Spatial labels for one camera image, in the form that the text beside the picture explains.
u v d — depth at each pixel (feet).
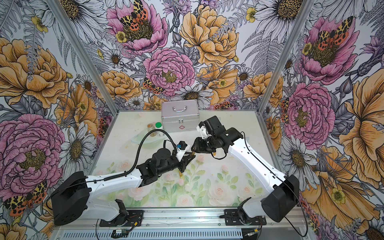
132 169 1.86
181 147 2.16
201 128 2.33
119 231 2.34
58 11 2.35
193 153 2.46
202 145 2.17
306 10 2.39
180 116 3.34
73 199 1.36
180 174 2.86
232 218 2.43
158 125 3.33
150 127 3.34
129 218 2.40
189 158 2.47
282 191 1.30
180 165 2.26
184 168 2.28
